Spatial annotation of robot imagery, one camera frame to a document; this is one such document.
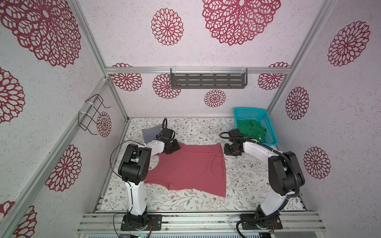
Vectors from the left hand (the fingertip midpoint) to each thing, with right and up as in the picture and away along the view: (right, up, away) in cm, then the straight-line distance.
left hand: (177, 149), depth 102 cm
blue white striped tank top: (-19, +11, +7) cm, 23 cm away
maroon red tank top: (+15, -10, -10) cm, 21 cm away
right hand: (+33, 0, -7) cm, 33 cm away
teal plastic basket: (+64, +25, +12) cm, 70 cm away
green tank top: (+54, +14, +7) cm, 56 cm away
